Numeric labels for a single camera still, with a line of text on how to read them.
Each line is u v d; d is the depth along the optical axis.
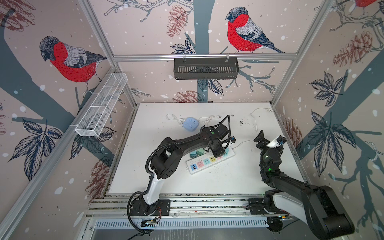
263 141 0.74
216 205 0.76
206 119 1.08
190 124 1.04
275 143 0.70
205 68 1.04
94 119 0.72
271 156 0.64
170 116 1.14
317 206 0.42
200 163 0.86
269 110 1.14
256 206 0.73
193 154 0.90
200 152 0.90
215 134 0.68
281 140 0.69
